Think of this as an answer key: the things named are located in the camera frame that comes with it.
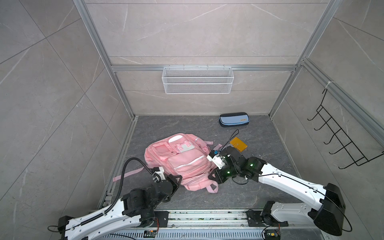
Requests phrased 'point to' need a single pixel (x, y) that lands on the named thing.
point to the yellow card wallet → (238, 144)
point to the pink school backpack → (184, 155)
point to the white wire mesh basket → (197, 80)
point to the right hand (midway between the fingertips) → (209, 176)
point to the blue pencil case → (233, 119)
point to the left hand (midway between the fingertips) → (184, 174)
